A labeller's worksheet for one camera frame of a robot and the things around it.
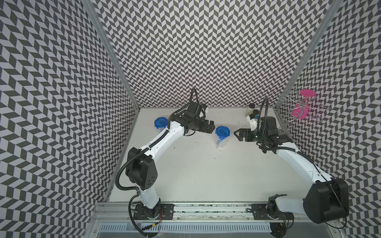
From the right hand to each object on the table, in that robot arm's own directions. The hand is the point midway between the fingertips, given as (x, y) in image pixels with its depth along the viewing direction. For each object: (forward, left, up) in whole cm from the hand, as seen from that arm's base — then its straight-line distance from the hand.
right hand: (241, 134), depth 83 cm
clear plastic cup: (+2, +10, -13) cm, 16 cm away
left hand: (+3, +19, +4) cm, 20 cm away
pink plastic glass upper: (+18, -38, +15) cm, 45 cm away
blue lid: (+5, +10, -4) cm, 11 cm away
